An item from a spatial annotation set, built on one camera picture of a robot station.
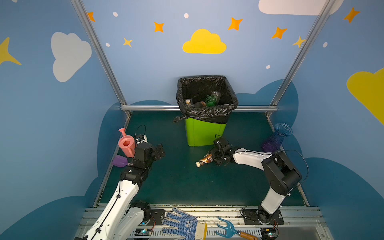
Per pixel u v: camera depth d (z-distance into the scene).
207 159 0.91
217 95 0.94
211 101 0.96
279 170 0.49
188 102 0.93
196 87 0.94
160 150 0.72
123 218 0.56
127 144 0.91
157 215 0.75
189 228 0.72
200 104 0.95
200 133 0.91
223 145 0.75
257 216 0.73
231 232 0.71
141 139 0.68
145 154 0.57
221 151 0.74
